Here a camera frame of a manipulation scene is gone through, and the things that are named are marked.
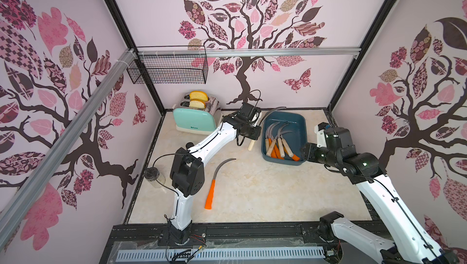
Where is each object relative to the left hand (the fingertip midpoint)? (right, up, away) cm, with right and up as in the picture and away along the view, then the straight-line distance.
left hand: (255, 135), depth 87 cm
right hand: (+18, -4, -16) cm, 25 cm away
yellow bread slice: (-31, +22, +13) cm, 40 cm away
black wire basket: (-56, +44, +35) cm, 79 cm away
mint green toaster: (-33, +7, +10) cm, 35 cm away
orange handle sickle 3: (+13, -10, +9) cm, 19 cm away
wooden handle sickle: (+9, -3, +16) cm, 19 cm away
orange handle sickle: (-22, -31, -6) cm, 39 cm away
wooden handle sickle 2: (+15, -6, +11) cm, 19 cm away
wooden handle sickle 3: (+19, -7, +10) cm, 22 cm away
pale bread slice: (-31, +17, +10) cm, 37 cm away
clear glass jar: (-46, -19, -7) cm, 50 cm away
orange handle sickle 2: (+10, -4, +15) cm, 19 cm away
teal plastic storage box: (+28, +6, +23) cm, 37 cm away
